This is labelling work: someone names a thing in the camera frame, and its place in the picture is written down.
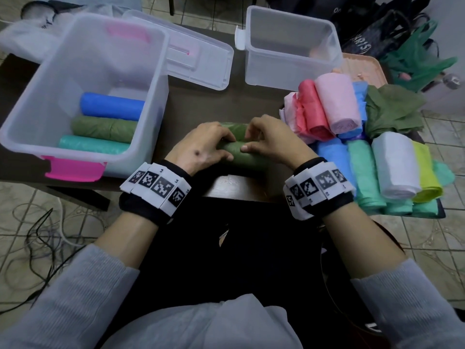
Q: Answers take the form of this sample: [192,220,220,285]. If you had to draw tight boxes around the person's left forearm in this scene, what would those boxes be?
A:
[0,212,159,349]

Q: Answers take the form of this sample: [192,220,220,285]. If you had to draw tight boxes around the person's right forearm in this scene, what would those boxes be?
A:
[321,205,465,349]

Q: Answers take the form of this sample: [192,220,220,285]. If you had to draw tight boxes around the green plastic bag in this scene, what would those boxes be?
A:
[381,19,458,92]

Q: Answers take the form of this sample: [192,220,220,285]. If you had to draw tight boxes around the translucent zipper bag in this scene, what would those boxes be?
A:
[0,0,124,64]

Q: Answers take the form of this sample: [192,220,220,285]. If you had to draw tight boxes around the person's black trousers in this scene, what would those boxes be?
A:
[98,194,391,349]

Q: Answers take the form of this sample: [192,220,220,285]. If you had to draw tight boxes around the black left wristband with markers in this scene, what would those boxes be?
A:
[119,159,192,226]

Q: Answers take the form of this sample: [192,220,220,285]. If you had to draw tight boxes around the small clear plastic bin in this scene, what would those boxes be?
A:
[234,5,344,92]

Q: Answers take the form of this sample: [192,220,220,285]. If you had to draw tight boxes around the red plastic bag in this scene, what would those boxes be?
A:
[294,79,336,142]

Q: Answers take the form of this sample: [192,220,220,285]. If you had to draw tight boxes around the black round stool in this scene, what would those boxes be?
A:
[319,218,404,335]

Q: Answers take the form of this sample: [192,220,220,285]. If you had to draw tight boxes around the clear lid pink handle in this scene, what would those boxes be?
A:
[123,9,235,91]

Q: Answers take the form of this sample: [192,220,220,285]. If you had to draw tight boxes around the black wristband with markers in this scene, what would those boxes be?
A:
[283,157,357,221]
[119,159,192,226]

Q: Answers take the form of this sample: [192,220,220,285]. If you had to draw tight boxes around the dark patterned bag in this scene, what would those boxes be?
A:
[341,9,440,59]

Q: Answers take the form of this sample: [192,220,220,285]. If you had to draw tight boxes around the large clear storage bin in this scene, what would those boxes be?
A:
[0,12,171,182]

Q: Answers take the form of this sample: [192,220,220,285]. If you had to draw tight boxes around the person's left hand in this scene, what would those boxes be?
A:
[165,121,237,177]

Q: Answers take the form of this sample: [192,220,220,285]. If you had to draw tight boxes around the pink plastic bag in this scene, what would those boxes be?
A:
[314,72,363,135]
[279,91,317,144]

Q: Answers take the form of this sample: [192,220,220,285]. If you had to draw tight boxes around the thick white floor cable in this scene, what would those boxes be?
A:
[58,198,88,248]

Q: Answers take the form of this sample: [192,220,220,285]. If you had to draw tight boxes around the black right wristband with markers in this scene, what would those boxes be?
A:
[283,157,357,221]

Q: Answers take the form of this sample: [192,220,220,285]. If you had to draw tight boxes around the yellow-green bag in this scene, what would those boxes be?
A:
[412,141,444,204]

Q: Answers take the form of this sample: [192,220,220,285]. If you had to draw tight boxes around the blue-grey floor mat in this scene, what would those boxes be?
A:
[31,0,142,11]

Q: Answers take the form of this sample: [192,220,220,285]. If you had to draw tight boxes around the white bag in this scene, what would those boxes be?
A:
[371,131,422,200]

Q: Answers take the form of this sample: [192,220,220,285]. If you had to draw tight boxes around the person's right hand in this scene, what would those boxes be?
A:
[239,114,319,171]

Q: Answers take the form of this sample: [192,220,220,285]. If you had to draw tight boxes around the tangled dark floor cables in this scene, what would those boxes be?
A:
[0,199,109,317]

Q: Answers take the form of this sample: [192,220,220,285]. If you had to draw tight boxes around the olive green bag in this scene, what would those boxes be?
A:
[217,121,271,171]
[70,115,139,144]
[364,84,426,139]

